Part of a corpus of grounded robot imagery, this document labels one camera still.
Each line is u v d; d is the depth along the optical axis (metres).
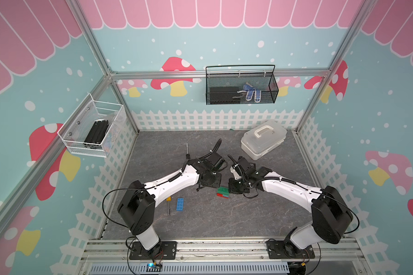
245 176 0.67
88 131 0.72
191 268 0.71
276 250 0.74
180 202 0.87
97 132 0.71
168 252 0.74
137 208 0.44
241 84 0.91
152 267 0.73
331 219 0.43
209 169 0.61
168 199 0.88
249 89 0.89
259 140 1.02
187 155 1.06
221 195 0.89
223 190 0.87
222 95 0.85
